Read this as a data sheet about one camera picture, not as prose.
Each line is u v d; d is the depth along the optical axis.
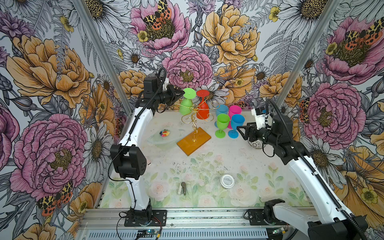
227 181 0.80
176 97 0.74
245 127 0.64
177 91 0.79
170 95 0.72
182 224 0.73
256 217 0.74
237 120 0.99
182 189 0.81
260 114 0.62
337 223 0.38
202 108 0.90
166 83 0.76
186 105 0.83
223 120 0.97
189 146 0.99
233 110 1.02
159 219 0.73
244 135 0.66
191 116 0.87
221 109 1.02
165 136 1.05
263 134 0.61
